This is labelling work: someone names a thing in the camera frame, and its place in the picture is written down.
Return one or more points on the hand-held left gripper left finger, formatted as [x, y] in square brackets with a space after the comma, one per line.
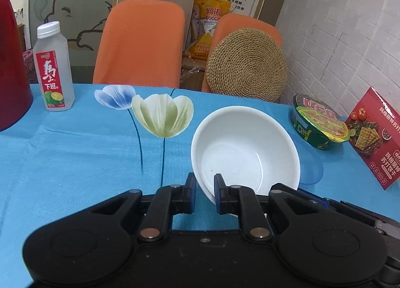
[191, 185]

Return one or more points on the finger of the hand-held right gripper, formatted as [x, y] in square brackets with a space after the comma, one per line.
[343, 209]

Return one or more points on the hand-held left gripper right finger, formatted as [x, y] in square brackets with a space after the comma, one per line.
[218, 191]

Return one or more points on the white ceramic bowl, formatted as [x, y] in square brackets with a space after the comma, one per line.
[243, 150]

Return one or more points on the blue translucent plastic bowl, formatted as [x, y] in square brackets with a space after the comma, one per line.
[312, 166]

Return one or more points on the red cracker box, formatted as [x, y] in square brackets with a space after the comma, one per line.
[381, 150]

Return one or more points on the green instant noodle bowl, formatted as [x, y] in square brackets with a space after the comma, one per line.
[315, 125]

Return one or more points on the blue floral tablecloth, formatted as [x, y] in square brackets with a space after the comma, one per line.
[78, 156]

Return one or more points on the round woven straw cushion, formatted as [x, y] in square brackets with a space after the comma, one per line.
[247, 66]

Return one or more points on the orange chair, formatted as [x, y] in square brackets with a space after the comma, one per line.
[243, 22]
[140, 44]

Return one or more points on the yellow snack bag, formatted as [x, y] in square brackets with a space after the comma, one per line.
[206, 19]

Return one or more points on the juice bottle with red label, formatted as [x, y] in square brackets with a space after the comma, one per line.
[53, 81]

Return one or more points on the red thermos jug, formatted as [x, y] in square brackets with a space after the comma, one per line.
[12, 72]

